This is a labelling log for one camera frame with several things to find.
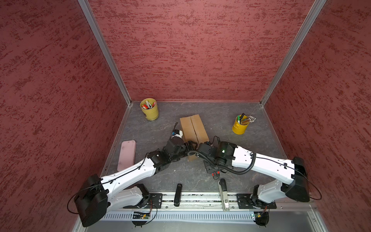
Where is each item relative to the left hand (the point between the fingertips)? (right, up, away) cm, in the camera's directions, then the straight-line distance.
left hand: (193, 149), depth 78 cm
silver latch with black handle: (+16, -20, -3) cm, 25 cm away
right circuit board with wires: (+34, -33, -8) cm, 48 cm away
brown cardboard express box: (0, +10, +7) cm, 12 cm away
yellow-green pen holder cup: (-31, +24, +21) cm, 44 cm away
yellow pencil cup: (+32, +9, +18) cm, 38 cm away
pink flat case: (-42, -6, +10) cm, 43 cm away
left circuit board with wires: (-28, -33, -6) cm, 44 cm away
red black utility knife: (+9, -9, -11) cm, 17 cm away
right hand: (+9, -10, -7) cm, 15 cm away
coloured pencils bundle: (+36, +17, +9) cm, 40 cm away
